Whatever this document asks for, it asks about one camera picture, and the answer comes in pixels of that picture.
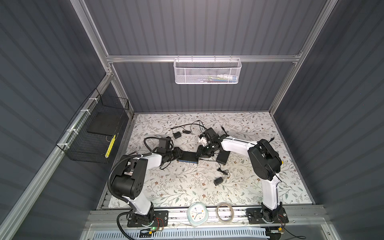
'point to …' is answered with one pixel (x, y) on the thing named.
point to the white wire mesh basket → (207, 70)
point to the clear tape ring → (227, 204)
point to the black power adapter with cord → (177, 135)
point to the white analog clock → (197, 214)
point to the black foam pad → (105, 122)
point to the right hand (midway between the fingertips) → (198, 156)
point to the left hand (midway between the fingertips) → (181, 153)
